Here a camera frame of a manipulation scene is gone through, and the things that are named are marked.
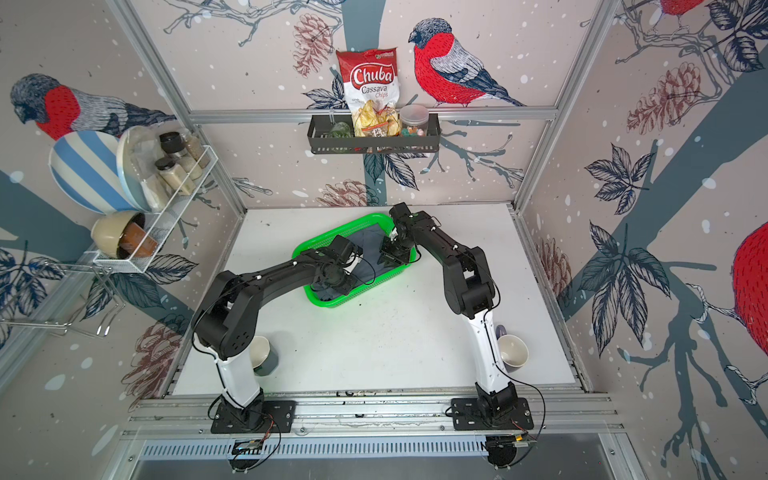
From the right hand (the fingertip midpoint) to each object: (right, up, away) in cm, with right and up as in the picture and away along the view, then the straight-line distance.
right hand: (379, 261), depth 98 cm
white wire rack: (-53, +31, -13) cm, 63 cm away
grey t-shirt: (-4, -3, +1) cm, 5 cm away
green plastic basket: (-3, +15, +9) cm, 17 cm away
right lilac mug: (+37, -22, -20) cm, 47 cm away
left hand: (-9, -5, -3) cm, 11 cm away
